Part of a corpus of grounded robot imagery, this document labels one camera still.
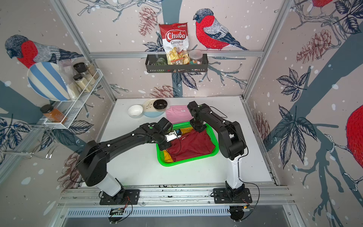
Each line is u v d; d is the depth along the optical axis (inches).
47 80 26.3
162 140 28.1
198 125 32.1
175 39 31.3
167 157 33.6
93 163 17.2
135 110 43.6
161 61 36.3
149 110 44.5
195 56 32.1
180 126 36.7
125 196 27.8
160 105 44.3
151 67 35.4
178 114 43.5
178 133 29.9
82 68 30.9
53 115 24.6
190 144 35.4
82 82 30.0
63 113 25.9
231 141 20.7
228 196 25.8
